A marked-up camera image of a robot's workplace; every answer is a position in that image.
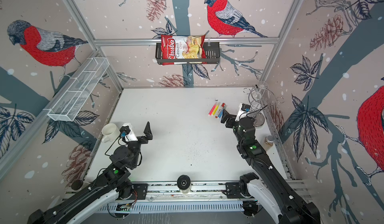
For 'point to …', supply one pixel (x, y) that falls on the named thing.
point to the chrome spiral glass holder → (261, 97)
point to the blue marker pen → (221, 112)
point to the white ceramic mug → (110, 132)
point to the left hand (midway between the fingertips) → (142, 121)
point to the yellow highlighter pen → (216, 108)
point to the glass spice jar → (269, 140)
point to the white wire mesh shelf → (79, 89)
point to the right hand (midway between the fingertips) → (230, 109)
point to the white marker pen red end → (223, 104)
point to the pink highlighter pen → (212, 108)
